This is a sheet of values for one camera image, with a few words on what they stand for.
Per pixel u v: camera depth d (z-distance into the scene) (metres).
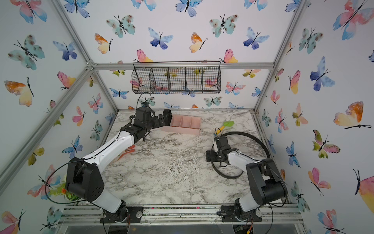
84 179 0.43
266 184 0.44
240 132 1.05
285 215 0.75
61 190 0.64
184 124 1.14
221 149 0.74
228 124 1.10
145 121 0.66
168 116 1.00
